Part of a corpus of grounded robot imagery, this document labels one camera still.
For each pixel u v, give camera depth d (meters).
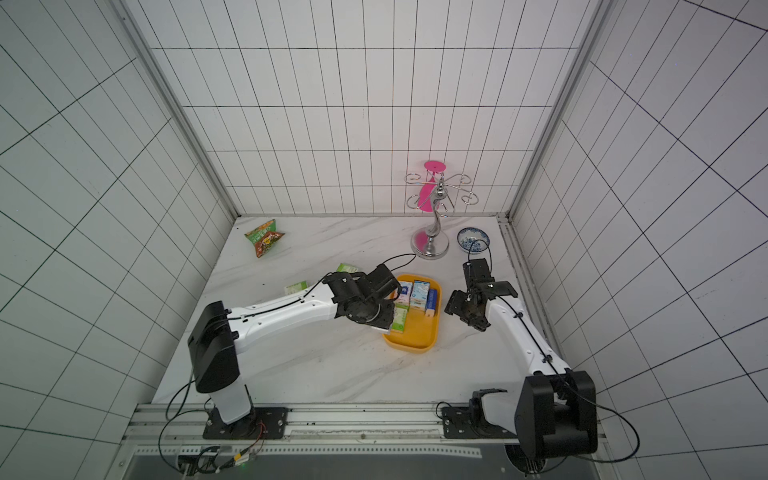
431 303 0.90
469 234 1.10
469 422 0.72
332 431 0.73
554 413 0.39
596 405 0.40
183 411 0.67
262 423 0.71
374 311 0.67
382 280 0.61
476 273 0.66
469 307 0.60
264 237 1.07
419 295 0.90
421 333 0.88
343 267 1.01
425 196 1.08
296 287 0.96
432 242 1.10
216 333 0.49
